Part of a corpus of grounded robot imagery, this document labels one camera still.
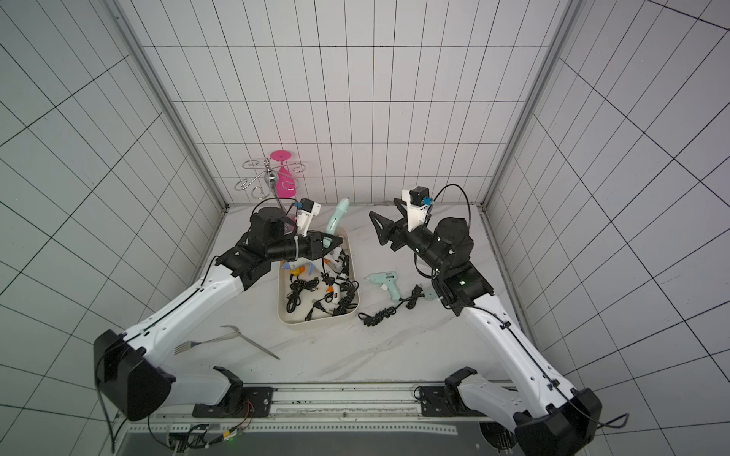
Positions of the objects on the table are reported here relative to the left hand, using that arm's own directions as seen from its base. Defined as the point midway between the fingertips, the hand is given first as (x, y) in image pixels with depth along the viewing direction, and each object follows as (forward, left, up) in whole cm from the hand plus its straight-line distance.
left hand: (336, 246), depth 73 cm
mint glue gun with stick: (-2, -29, -24) cm, 38 cm away
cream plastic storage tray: (0, +8, -27) cm, 28 cm away
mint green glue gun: (+3, 0, +6) cm, 7 cm away
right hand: (+1, -10, +13) cm, 16 cm away
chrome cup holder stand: (+28, +26, -2) cm, 38 cm away
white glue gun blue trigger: (+7, +15, -19) cm, 25 cm away
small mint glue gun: (+4, -15, -25) cm, 30 cm away
